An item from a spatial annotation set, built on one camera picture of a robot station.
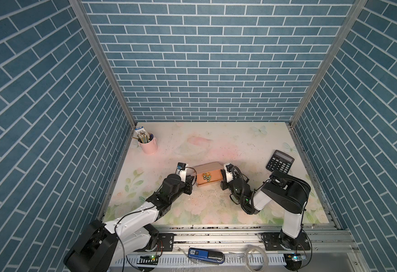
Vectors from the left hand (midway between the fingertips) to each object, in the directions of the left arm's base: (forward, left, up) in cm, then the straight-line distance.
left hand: (193, 177), depth 85 cm
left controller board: (-33, +17, -12) cm, 39 cm away
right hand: (+6, -14, -3) cm, 15 cm away
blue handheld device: (-33, -8, -4) cm, 34 cm away
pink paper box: (+6, -11, -3) cm, 13 cm away
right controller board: (-35, -43, -10) cm, 56 cm away
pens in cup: (+20, +28, +7) cm, 36 cm away
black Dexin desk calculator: (+12, -51, -6) cm, 53 cm away
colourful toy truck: (+3, -7, -6) cm, 9 cm away
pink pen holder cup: (+21, +26, -3) cm, 34 cm away
